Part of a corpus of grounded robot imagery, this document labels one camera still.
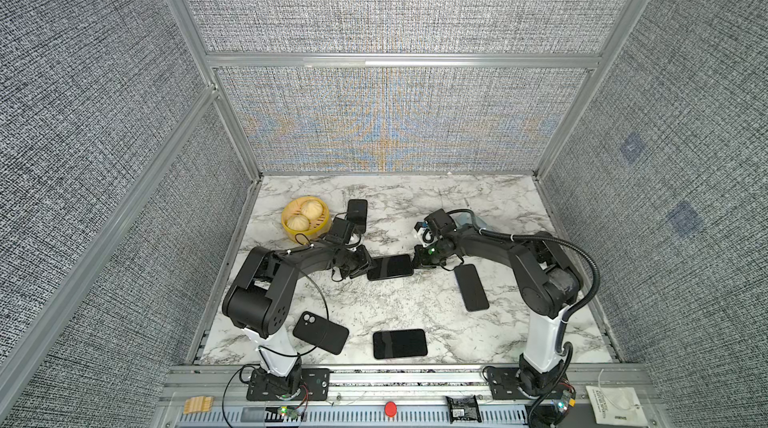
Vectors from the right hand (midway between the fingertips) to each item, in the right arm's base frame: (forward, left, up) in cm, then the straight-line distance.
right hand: (411, 270), depth 96 cm
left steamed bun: (+12, +36, +9) cm, 40 cm away
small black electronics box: (-37, -10, +3) cm, 39 cm away
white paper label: (-36, -46, +1) cm, 59 cm away
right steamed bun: (+18, +33, +9) cm, 38 cm away
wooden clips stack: (-37, +51, +5) cm, 63 cm away
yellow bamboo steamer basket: (+11, +30, +8) cm, 33 cm away
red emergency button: (-37, +7, +3) cm, 38 cm away
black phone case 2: (-20, +26, +2) cm, 33 cm away
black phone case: (+21, +18, +4) cm, 28 cm away
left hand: (-1, +11, +3) cm, 11 cm away
